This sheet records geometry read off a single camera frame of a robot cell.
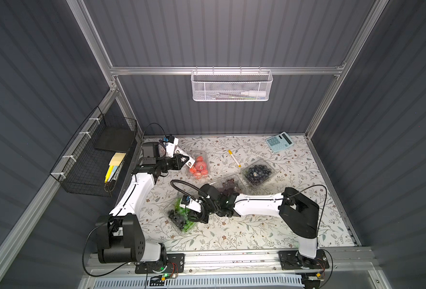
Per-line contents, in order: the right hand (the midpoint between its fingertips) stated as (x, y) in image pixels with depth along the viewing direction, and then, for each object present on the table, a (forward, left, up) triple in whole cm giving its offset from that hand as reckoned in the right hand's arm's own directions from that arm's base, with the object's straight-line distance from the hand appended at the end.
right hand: (190, 212), depth 79 cm
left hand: (+20, 0, +14) cm, 24 cm away
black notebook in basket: (+25, +32, +22) cm, 46 cm away
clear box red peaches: (+25, -3, -2) cm, 25 cm away
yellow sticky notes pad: (+14, +30, +19) cm, 38 cm away
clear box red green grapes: (+16, -19, -3) cm, 25 cm away
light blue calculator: (+50, -52, -7) cm, 72 cm away
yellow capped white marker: (+42, -20, -8) cm, 47 cm away
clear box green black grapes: (+1, +8, -5) cm, 9 cm away
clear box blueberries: (+23, -34, -2) cm, 41 cm away
